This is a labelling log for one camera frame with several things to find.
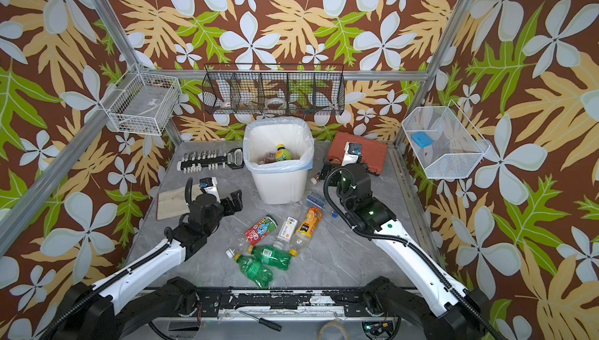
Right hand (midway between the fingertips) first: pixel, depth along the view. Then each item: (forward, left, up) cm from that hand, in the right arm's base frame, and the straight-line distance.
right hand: (335, 158), depth 73 cm
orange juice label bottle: (-14, +10, -28) cm, 33 cm away
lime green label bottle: (+13, +18, -13) cm, 26 cm away
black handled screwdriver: (-41, +23, -30) cm, 55 cm away
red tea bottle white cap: (+17, +24, -19) cm, 35 cm away
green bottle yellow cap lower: (-25, +28, -31) cm, 49 cm away
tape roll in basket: (+35, +21, -4) cm, 41 cm away
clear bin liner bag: (+21, +26, -9) cm, 34 cm away
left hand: (-2, +37, -15) cm, 40 cm away
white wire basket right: (+6, -43, -2) cm, 43 cm away
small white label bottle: (-13, +17, -27) cm, 34 cm away
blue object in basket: (+14, -35, -5) cm, 38 cm away
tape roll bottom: (-41, +1, -34) cm, 53 cm away
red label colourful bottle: (-14, +27, -25) cm, 39 cm away
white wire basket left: (+23, +67, +4) cm, 71 cm away
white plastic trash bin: (+1, +17, -14) cm, 22 cm away
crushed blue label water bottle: (0, +3, -26) cm, 26 cm away
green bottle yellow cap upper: (-22, +21, -25) cm, 40 cm away
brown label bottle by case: (+12, +4, -28) cm, 31 cm away
